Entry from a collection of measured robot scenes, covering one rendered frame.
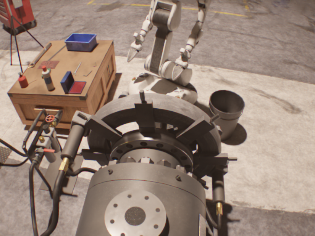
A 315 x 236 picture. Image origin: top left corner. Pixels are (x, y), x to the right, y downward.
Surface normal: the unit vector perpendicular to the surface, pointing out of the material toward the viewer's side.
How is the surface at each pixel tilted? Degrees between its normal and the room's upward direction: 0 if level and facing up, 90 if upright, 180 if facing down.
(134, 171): 7
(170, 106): 35
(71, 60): 0
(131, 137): 23
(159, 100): 6
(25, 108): 90
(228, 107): 87
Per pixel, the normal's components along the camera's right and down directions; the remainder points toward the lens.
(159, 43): -0.55, 0.29
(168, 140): 0.37, -0.63
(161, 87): 0.00, -0.70
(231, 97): -0.50, 0.57
